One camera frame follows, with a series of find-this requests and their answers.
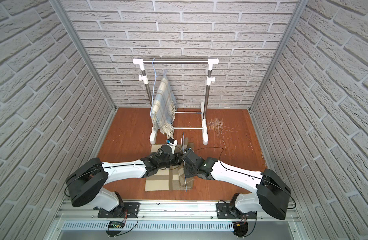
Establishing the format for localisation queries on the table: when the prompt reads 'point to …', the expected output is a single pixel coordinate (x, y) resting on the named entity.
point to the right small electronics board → (240, 228)
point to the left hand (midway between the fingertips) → (186, 152)
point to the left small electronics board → (114, 225)
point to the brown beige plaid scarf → (154, 147)
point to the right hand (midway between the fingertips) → (184, 172)
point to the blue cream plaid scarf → (163, 110)
